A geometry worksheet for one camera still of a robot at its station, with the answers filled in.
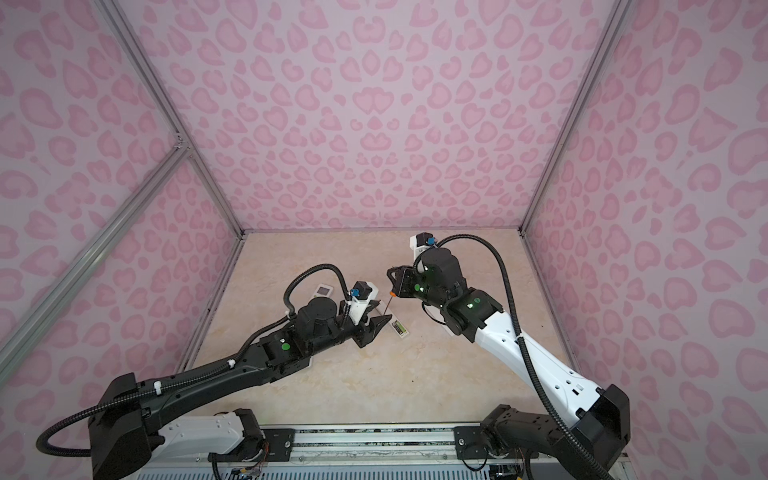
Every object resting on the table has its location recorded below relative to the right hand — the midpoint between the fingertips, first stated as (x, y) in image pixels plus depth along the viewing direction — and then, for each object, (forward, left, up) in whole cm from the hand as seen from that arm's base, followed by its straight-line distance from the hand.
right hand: (390, 271), depth 71 cm
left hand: (-6, +1, -5) cm, 8 cm away
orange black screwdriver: (-4, 0, -4) cm, 6 cm away
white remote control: (-2, -2, -27) cm, 27 cm away
